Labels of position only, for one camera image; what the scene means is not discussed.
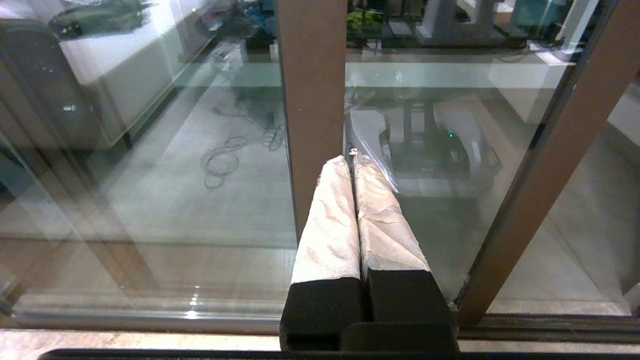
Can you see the brown framed fixed glass panel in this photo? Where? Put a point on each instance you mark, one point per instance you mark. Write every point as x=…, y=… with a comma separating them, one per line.
x=312, y=100

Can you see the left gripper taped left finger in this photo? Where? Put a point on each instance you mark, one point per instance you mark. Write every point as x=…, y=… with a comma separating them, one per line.
x=327, y=240

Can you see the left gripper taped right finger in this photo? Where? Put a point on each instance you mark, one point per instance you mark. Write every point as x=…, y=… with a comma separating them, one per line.
x=390, y=240

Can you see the black metal balcony railing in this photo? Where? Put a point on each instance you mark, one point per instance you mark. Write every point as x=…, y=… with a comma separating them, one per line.
x=390, y=42

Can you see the long stone railing sill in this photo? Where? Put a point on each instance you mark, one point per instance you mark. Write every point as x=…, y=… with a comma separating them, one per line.
x=450, y=55

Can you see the brown framed sliding glass door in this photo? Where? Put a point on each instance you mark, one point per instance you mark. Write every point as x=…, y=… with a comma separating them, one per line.
x=552, y=165

